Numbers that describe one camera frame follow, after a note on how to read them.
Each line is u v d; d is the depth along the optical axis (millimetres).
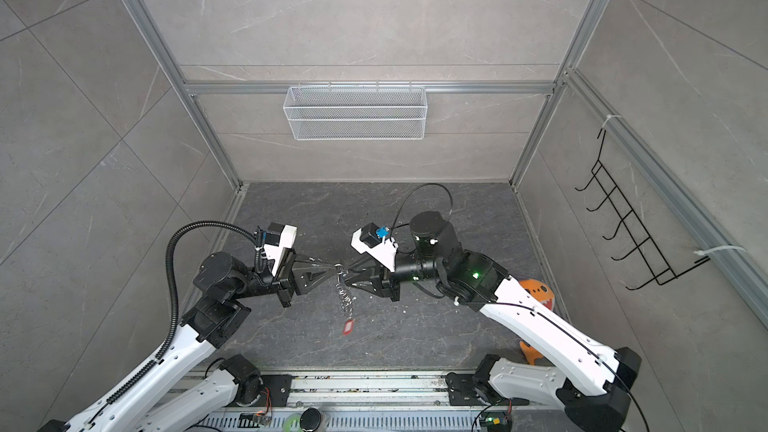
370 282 512
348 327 665
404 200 1144
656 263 605
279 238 490
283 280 497
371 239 471
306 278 528
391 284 491
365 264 560
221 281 465
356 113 1006
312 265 533
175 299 477
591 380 378
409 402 730
